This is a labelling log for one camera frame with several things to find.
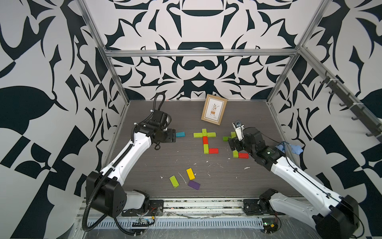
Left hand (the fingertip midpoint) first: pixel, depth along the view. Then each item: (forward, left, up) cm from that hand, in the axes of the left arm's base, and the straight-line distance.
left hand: (168, 134), depth 82 cm
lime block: (+10, -22, -15) cm, 29 cm away
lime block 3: (-2, -22, -15) cm, 27 cm away
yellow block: (-16, -12, -16) cm, 26 cm away
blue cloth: (-14, -63, +4) cm, 65 cm away
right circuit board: (-41, -48, -17) cm, 66 cm away
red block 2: (-3, -27, -16) cm, 31 cm away
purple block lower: (-22, -13, -17) cm, 31 cm away
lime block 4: (-6, -39, -15) cm, 43 cm away
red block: (+5, -22, -17) cm, 28 cm away
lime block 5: (-20, -3, -15) cm, 26 cm away
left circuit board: (-38, +12, -19) cm, 44 cm away
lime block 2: (+8, -26, -15) cm, 31 cm away
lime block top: (+8, -18, -15) cm, 25 cm away
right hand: (-2, -37, +2) cm, 37 cm away
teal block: (+6, -6, -11) cm, 14 cm away
